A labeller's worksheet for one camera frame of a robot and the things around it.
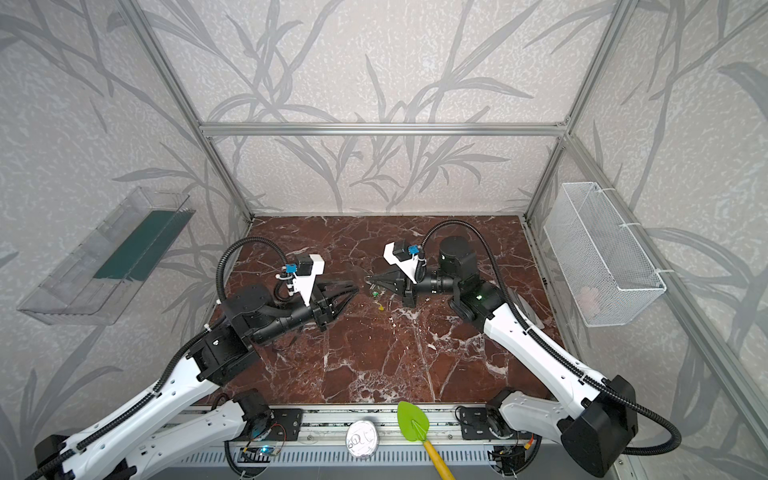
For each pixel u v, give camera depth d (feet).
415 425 2.37
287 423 2.41
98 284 2.08
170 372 1.49
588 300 2.40
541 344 1.47
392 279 1.97
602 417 1.23
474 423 2.43
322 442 2.37
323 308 1.75
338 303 1.90
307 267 1.69
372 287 2.11
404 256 1.75
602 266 2.04
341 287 1.96
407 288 1.86
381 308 3.13
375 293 2.19
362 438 2.21
